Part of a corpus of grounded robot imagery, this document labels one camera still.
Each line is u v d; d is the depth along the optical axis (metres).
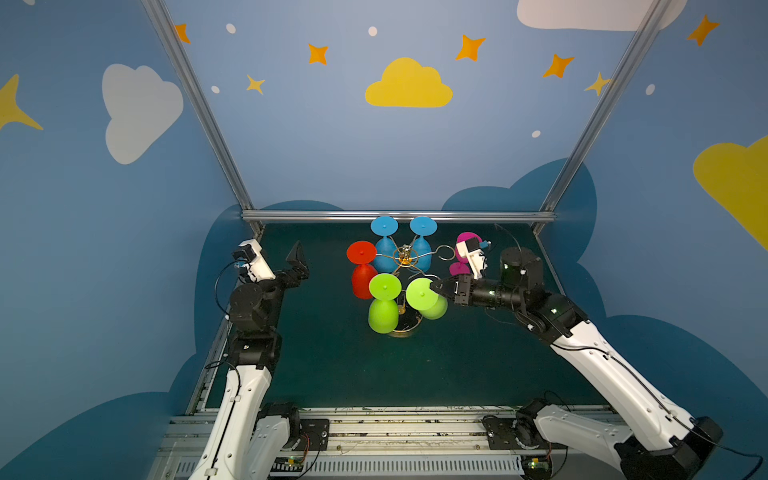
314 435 0.74
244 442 0.43
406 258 0.75
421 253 0.75
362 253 0.74
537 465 0.73
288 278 0.62
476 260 0.62
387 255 0.86
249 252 0.57
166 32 0.71
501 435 0.74
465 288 0.58
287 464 0.73
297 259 0.62
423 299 0.66
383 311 0.73
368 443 0.73
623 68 0.79
